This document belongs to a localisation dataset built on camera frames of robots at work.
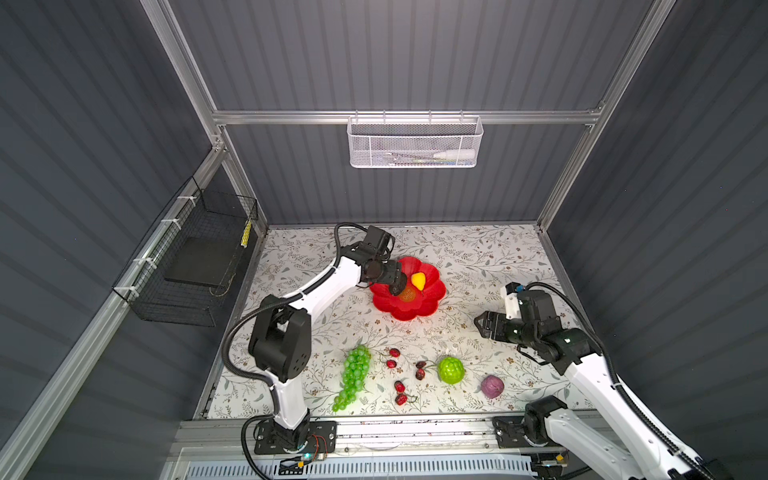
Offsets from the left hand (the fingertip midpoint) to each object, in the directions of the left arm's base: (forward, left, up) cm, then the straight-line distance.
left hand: (390, 273), depth 91 cm
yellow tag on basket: (+6, +40, +13) cm, 43 cm away
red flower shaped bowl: (-4, -7, -11) cm, 14 cm away
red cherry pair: (-20, 0, -12) cm, 23 cm away
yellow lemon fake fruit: (+3, -10, -9) cm, 13 cm away
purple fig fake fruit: (-32, -25, -8) cm, 41 cm away
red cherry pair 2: (-33, -1, -12) cm, 35 cm away
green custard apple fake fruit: (-28, -15, -7) cm, 32 cm away
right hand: (-19, -26, +1) cm, 32 cm away
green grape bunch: (-26, +11, -9) cm, 30 cm away
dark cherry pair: (-26, -7, -11) cm, 29 cm away
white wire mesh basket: (+50, -10, +16) cm, 53 cm away
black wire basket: (+11, +53, +17) cm, 56 cm away
